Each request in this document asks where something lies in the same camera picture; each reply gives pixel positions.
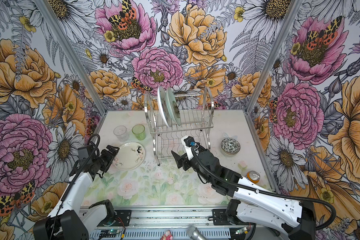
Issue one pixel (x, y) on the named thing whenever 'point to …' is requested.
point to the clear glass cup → (121, 133)
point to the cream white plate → (130, 156)
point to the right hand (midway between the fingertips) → (180, 151)
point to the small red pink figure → (167, 236)
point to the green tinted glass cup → (139, 130)
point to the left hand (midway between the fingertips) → (117, 158)
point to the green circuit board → (108, 233)
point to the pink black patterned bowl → (230, 146)
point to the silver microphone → (194, 233)
